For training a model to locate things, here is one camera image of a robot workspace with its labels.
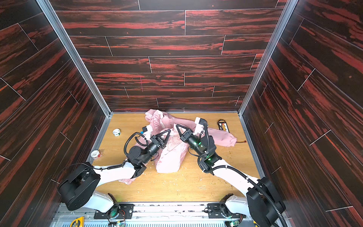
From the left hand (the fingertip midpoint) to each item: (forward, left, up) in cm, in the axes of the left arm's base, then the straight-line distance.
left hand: (171, 132), depth 68 cm
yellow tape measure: (-34, +46, -30) cm, 64 cm away
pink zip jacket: (+6, -1, -31) cm, 31 cm away
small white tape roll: (+21, +44, -29) cm, 57 cm away
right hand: (+4, -3, +1) cm, 6 cm away
